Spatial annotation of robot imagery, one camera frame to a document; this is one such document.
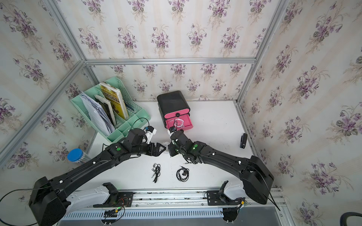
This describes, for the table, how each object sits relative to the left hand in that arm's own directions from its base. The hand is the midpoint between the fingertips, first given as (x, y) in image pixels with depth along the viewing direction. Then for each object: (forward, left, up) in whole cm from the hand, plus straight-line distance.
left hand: (162, 149), depth 76 cm
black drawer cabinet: (+27, -6, +2) cm, 27 cm away
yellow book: (+34, +33, +7) cm, 48 cm away
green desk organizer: (+30, +21, -8) cm, 38 cm away
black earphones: (-9, -11, -15) cm, 21 cm away
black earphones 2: (-6, +4, -15) cm, 17 cm away
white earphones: (+24, -9, -8) cm, 27 cm away
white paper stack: (+16, +37, +9) cm, 41 cm away
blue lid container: (-5, +42, +4) cm, 42 cm away
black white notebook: (+29, +38, +4) cm, 48 cm away
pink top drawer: (+27, -10, 0) cm, 28 cm away
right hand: (+3, -4, -2) cm, 6 cm away
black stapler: (+11, -53, -11) cm, 55 cm away
